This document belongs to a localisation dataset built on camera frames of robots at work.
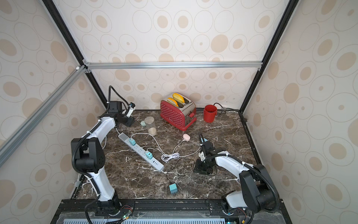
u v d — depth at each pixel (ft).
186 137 3.30
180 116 3.18
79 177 2.81
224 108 3.96
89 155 1.66
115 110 2.44
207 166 2.39
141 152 3.02
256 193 1.38
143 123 3.61
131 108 2.81
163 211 2.39
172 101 3.20
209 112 3.46
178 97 3.30
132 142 3.05
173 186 2.61
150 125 3.24
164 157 3.00
